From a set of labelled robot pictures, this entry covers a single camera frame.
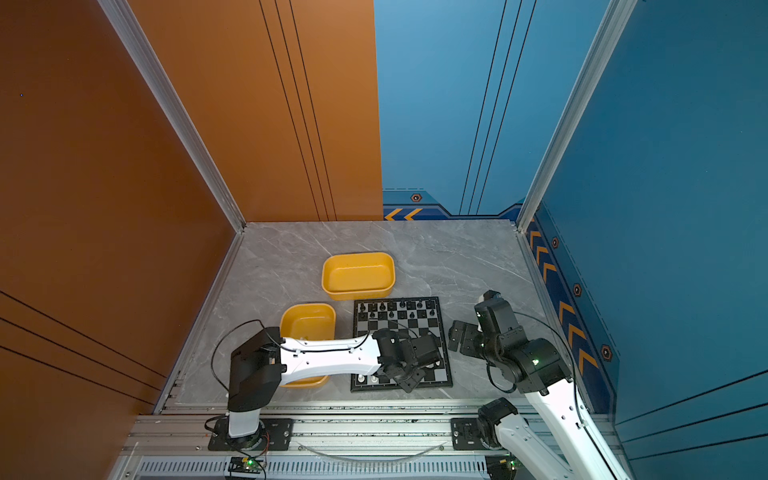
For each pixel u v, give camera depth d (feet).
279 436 2.43
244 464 2.33
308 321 3.05
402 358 1.86
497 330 1.66
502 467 2.32
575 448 1.30
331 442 2.39
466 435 2.38
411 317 3.02
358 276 3.44
